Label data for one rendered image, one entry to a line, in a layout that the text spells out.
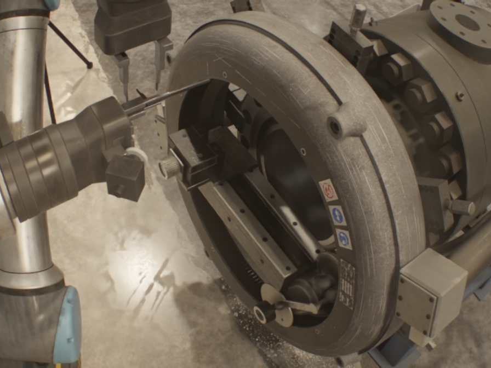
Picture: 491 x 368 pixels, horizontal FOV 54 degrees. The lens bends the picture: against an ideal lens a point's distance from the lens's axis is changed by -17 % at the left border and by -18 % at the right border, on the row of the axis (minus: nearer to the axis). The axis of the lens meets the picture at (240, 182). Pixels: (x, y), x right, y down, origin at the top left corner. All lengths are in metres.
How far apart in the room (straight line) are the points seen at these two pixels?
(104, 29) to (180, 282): 1.27
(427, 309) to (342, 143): 0.29
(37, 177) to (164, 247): 1.32
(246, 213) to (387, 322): 0.38
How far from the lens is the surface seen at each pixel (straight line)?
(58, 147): 0.49
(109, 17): 0.52
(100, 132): 0.50
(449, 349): 1.79
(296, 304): 1.09
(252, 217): 1.12
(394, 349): 1.61
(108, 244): 1.80
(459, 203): 0.84
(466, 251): 0.93
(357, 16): 0.87
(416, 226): 0.87
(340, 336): 1.04
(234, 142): 1.23
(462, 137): 1.11
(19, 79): 0.87
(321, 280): 1.05
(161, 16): 0.54
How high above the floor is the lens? 1.48
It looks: 49 degrees down
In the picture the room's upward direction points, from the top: 7 degrees clockwise
